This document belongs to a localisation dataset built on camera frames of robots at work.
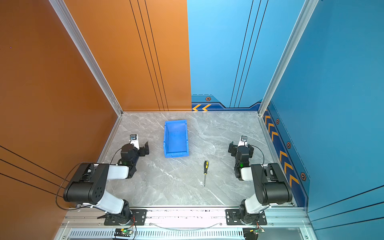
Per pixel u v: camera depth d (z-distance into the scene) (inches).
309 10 27.6
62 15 28.1
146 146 34.2
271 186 17.8
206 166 35.1
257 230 27.4
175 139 41.4
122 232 27.9
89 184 18.1
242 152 27.8
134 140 31.9
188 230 27.9
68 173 19.5
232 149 33.3
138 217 29.1
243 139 31.1
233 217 28.5
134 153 29.8
